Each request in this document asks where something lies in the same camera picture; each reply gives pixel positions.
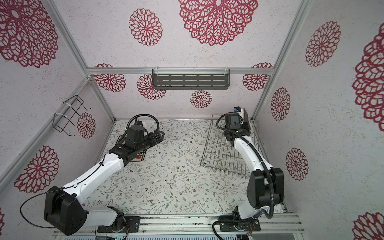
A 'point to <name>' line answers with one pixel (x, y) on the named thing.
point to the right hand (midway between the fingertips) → (249, 123)
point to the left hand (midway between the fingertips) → (159, 138)
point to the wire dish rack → (218, 155)
